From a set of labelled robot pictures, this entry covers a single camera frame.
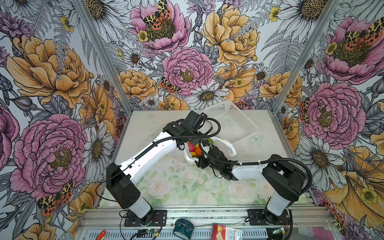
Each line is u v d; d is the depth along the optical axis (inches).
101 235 27.6
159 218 29.1
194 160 26.5
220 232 26.6
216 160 26.9
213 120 25.5
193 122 22.4
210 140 31.3
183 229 25.5
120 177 16.4
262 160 20.7
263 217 26.2
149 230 28.0
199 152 35.2
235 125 43.9
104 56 34.8
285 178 18.6
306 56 35.2
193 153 35.3
